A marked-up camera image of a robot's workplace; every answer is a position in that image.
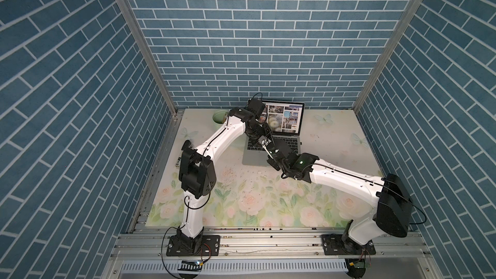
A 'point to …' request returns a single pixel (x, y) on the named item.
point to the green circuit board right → (360, 265)
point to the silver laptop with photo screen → (284, 120)
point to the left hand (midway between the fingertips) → (280, 142)
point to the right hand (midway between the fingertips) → (277, 148)
